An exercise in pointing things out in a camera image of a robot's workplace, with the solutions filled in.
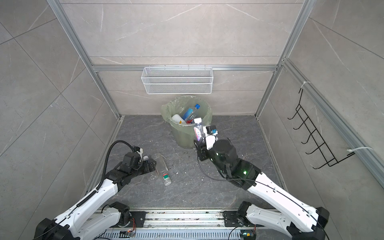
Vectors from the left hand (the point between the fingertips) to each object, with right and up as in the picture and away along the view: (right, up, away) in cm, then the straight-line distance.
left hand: (150, 160), depth 84 cm
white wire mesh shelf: (+14, +52, +17) cm, 56 cm away
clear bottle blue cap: (+22, +29, +15) cm, 40 cm away
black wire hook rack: (+82, +9, -19) cm, 85 cm away
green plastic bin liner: (+16, +34, +12) cm, 39 cm away
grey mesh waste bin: (+20, +15, +3) cm, 25 cm away
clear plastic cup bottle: (+5, -3, +5) cm, 8 cm away
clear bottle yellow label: (+15, +24, +6) cm, 29 cm away
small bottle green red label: (+10, -12, -1) cm, 16 cm away
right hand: (+28, +14, -18) cm, 36 cm away
